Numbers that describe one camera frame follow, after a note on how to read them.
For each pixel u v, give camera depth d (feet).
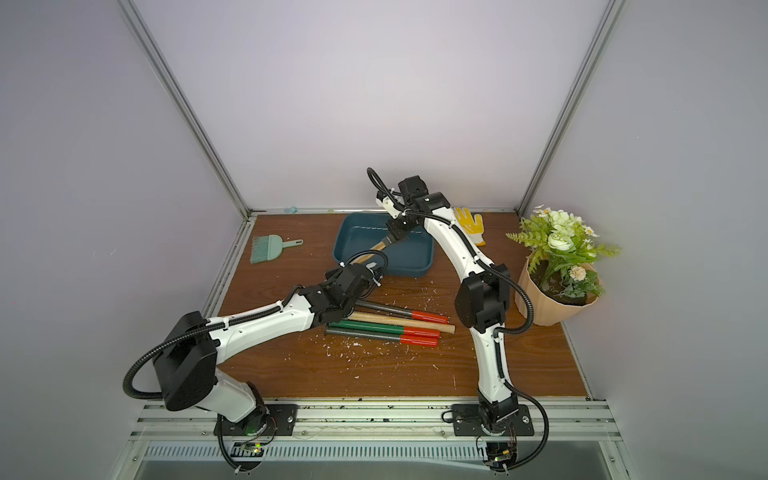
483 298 1.76
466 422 2.38
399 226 2.61
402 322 2.88
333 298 2.04
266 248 3.58
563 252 2.40
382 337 2.80
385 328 2.87
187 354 1.40
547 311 2.65
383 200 2.66
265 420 2.20
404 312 2.97
